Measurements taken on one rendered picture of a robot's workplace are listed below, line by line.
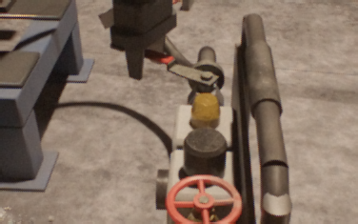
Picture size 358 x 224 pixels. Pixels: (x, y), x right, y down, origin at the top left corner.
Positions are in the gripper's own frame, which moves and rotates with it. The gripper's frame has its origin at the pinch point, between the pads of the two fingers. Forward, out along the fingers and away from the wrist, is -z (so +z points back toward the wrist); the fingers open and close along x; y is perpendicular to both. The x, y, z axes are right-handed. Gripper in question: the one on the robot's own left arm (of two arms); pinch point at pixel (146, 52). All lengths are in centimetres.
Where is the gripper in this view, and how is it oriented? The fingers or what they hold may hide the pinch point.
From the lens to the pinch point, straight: 76.6
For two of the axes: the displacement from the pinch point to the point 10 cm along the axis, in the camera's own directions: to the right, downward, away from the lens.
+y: -8.5, -3.1, 4.3
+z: 0.0, -8.1, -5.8
